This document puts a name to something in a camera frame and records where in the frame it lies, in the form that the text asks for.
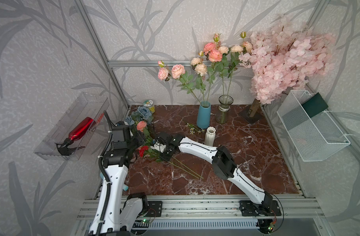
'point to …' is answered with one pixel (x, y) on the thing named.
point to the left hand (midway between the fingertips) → (141, 135)
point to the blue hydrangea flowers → (142, 112)
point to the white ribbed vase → (210, 137)
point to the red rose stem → (145, 151)
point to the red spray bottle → (67, 147)
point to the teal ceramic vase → (203, 115)
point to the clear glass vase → (222, 115)
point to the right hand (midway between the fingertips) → (162, 156)
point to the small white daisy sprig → (194, 128)
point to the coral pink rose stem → (141, 126)
